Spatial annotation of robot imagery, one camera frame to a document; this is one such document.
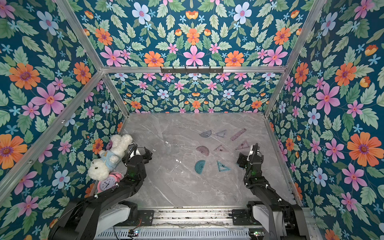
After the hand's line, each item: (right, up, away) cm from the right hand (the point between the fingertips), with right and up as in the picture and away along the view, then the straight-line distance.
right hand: (250, 153), depth 88 cm
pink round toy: (-79, -14, -4) cm, 81 cm away
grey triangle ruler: (-15, +11, +20) cm, 27 cm away
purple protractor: (-28, +1, +11) cm, 30 cm away
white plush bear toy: (-87, -8, -6) cm, 87 cm away
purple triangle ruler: (-1, +3, +14) cm, 14 cm away
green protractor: (-31, -9, +4) cm, 32 cm away
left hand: (-66, +3, -3) cm, 66 cm away
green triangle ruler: (-17, -8, +5) cm, 20 cm away
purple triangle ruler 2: (-16, 0, +11) cm, 19 cm away
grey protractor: (-26, +11, +20) cm, 35 cm away
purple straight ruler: (-6, +9, +17) cm, 20 cm away
